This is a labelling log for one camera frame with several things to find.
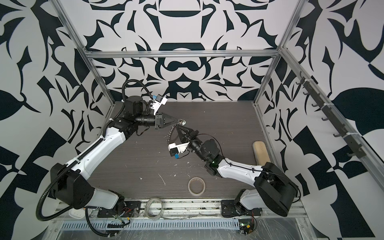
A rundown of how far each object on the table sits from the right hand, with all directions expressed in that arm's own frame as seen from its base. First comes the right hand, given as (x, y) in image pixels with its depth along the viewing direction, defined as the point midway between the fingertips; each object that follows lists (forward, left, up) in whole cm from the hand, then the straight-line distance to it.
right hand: (181, 122), depth 68 cm
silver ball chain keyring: (+2, +1, -2) cm, 3 cm away
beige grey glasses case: (-1, -45, -31) cm, 55 cm away
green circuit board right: (-36, -29, -34) cm, 57 cm away
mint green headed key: (+2, -1, -3) cm, 4 cm away
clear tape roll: (-32, +17, -30) cm, 47 cm away
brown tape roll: (-23, -5, -32) cm, 39 cm away
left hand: (+2, +2, +1) cm, 3 cm away
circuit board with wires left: (-30, +29, -29) cm, 51 cm away
